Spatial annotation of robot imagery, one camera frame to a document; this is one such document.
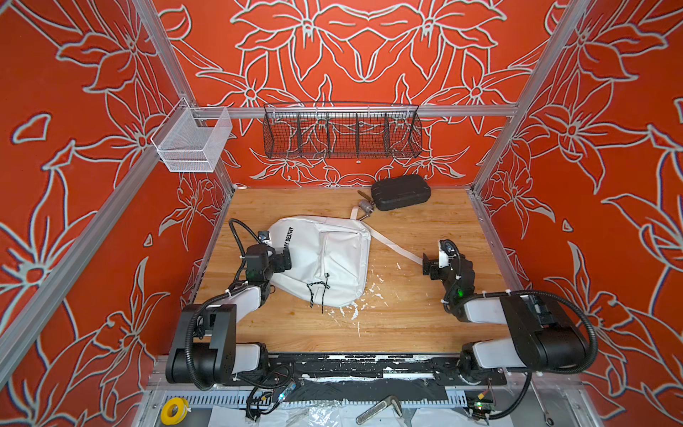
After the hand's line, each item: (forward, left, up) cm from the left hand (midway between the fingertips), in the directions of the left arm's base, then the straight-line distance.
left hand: (274, 248), depth 92 cm
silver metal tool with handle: (+26, -33, -4) cm, 43 cm away
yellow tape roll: (-46, +18, -7) cm, 50 cm away
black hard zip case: (+32, -47, -1) cm, 57 cm away
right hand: (+3, -57, 0) cm, 57 cm away
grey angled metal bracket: (-42, -38, -7) cm, 57 cm away
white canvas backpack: (-2, -20, 0) cm, 20 cm away
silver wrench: (-43, -79, -7) cm, 90 cm away
